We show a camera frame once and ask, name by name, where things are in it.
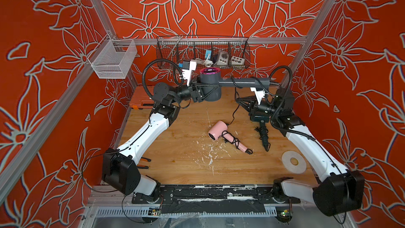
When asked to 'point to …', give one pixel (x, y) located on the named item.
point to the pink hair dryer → (219, 129)
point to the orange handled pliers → (142, 166)
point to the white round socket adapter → (223, 58)
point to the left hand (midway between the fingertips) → (216, 84)
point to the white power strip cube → (237, 60)
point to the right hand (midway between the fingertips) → (235, 101)
